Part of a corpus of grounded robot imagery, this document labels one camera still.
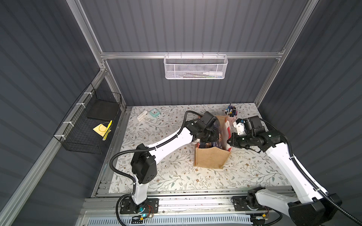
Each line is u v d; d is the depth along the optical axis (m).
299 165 0.43
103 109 0.81
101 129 0.74
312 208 0.36
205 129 0.61
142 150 0.48
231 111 1.01
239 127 0.69
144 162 0.46
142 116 1.11
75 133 0.67
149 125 1.08
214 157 0.79
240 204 0.73
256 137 0.54
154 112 1.15
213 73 0.87
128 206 0.72
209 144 0.87
